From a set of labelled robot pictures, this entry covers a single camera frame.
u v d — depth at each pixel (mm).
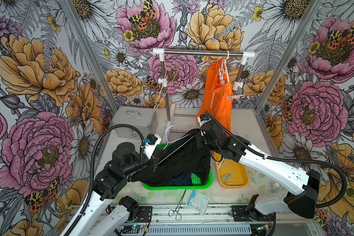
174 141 659
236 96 632
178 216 745
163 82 795
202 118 642
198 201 779
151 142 526
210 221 744
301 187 401
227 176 852
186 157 782
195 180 852
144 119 967
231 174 861
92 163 436
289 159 935
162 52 688
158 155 578
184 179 808
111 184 443
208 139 558
